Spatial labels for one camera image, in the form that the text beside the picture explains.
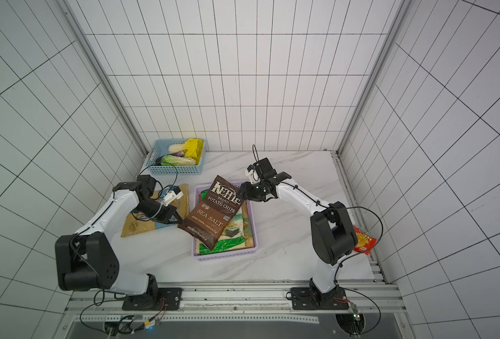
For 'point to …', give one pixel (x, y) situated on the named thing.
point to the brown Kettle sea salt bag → (210, 217)
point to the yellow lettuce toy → (193, 147)
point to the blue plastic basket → (160, 147)
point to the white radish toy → (176, 149)
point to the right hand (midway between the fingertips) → (233, 197)
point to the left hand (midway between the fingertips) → (176, 223)
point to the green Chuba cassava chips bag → (240, 234)
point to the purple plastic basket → (197, 203)
